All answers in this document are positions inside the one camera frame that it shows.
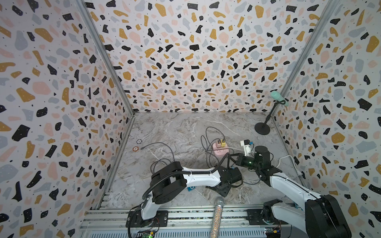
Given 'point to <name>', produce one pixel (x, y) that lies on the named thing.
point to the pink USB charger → (218, 145)
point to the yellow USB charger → (223, 144)
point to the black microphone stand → (263, 128)
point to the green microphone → (276, 95)
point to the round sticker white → (139, 141)
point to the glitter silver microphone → (219, 204)
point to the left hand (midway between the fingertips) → (227, 191)
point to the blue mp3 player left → (189, 189)
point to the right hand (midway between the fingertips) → (232, 156)
